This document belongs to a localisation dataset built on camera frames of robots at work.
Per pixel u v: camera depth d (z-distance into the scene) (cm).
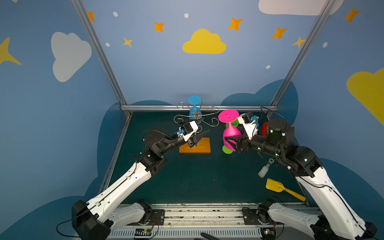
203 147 99
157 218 75
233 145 57
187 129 45
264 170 89
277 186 84
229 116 55
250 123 49
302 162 39
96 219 38
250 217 74
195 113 91
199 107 81
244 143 51
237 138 52
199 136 54
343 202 38
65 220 37
